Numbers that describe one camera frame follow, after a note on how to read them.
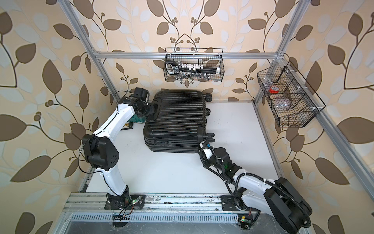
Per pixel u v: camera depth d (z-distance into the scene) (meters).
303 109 0.73
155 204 0.75
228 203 0.73
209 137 0.78
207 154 0.74
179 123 0.78
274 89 0.81
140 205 0.73
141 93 0.70
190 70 0.82
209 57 0.91
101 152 0.49
